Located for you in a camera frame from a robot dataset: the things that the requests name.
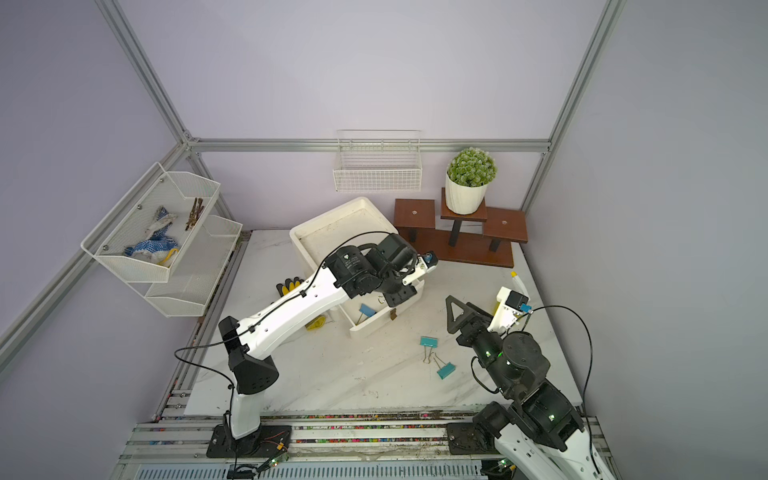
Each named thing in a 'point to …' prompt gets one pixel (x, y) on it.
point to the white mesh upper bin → (146, 234)
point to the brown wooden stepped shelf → (484, 238)
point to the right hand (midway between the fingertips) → (454, 306)
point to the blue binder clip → (367, 311)
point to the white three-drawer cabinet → (354, 225)
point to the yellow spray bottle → (518, 284)
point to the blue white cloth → (158, 247)
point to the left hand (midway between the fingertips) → (399, 285)
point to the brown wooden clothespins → (195, 213)
